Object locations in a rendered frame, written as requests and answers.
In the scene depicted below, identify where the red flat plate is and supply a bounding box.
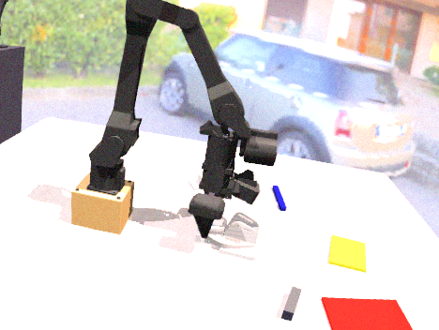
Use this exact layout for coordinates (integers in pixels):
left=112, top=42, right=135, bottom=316
left=322, top=296, right=413, bottom=330

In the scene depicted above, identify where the blue rounded bar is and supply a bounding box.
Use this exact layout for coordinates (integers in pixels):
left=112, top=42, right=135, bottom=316
left=272, top=186, right=287, bottom=211

